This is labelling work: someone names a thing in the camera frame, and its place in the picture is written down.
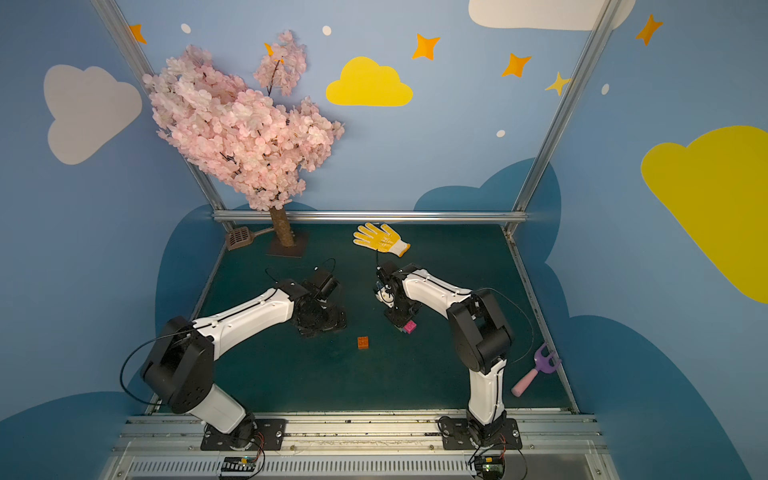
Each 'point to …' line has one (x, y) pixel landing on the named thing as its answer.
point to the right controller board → (490, 467)
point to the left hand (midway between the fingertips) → (336, 324)
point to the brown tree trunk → (282, 226)
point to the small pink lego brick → (409, 327)
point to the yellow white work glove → (383, 239)
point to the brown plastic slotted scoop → (242, 237)
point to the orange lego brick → (363, 342)
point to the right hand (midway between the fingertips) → (406, 315)
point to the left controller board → (238, 464)
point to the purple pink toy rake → (545, 361)
